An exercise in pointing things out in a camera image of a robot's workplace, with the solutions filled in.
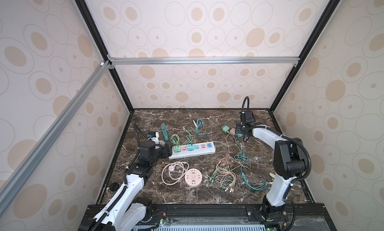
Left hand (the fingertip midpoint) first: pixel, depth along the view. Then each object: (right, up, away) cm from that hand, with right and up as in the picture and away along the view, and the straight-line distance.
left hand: (170, 142), depth 81 cm
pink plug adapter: (+39, +5, +21) cm, 45 cm away
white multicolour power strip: (+16, -6, +13) cm, 22 cm away
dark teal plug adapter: (+44, +2, +20) cm, 48 cm away
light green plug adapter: (+3, -5, +9) cm, 10 cm away
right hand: (+45, +8, +18) cm, 49 cm away
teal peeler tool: (-8, +4, +24) cm, 26 cm away
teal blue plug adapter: (+11, -4, +9) cm, 14 cm away
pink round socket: (+12, -20, +2) cm, 24 cm away
